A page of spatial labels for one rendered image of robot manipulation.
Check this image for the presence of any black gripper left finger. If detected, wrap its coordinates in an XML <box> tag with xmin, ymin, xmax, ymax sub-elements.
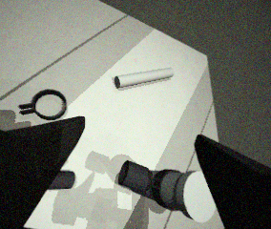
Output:
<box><xmin>0</xmin><ymin>116</ymin><xmax>85</xmax><ymax>226</ymax></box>

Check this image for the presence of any black metal pipe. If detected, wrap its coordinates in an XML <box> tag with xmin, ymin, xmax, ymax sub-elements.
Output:
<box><xmin>48</xmin><ymin>170</ymin><xmax>75</xmax><ymax>190</ymax></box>

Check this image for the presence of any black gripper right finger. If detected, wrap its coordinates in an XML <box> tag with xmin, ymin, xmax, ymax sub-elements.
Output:
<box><xmin>195</xmin><ymin>135</ymin><xmax>271</xmax><ymax>229</ymax></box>

